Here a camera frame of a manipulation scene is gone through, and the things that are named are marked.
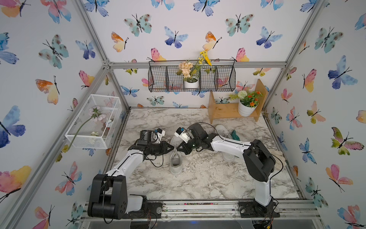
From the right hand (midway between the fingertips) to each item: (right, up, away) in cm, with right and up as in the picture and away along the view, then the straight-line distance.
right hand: (177, 147), depth 85 cm
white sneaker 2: (+29, +9, +14) cm, 34 cm away
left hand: (-2, +1, -1) cm, 2 cm away
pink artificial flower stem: (-41, +19, -11) cm, 46 cm away
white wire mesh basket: (-41, +14, -12) cm, 45 cm away
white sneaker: (-1, -9, -4) cm, 10 cm away
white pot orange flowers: (+47, +29, +12) cm, 56 cm away
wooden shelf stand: (+38, +24, +26) cm, 52 cm away
